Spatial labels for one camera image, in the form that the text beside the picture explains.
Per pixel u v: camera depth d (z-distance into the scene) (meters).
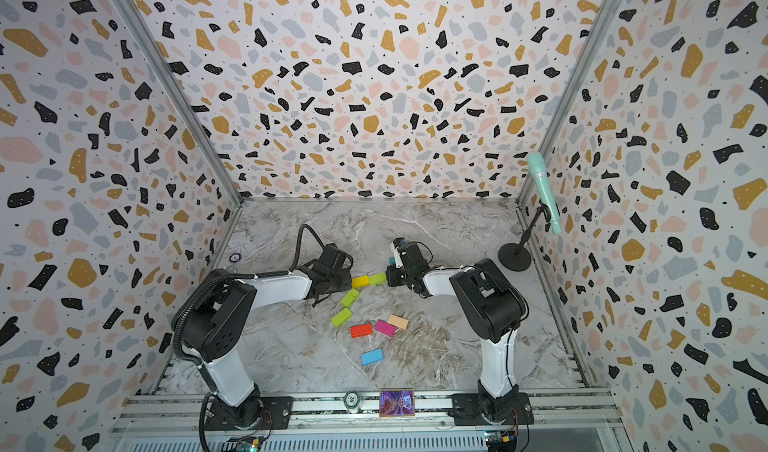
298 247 0.72
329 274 0.76
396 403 0.74
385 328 0.88
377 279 0.97
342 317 0.90
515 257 1.06
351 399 0.70
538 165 0.83
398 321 0.90
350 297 0.93
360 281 0.97
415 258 0.80
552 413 0.76
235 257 1.03
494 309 0.52
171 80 0.85
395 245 0.92
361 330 0.88
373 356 0.84
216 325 0.48
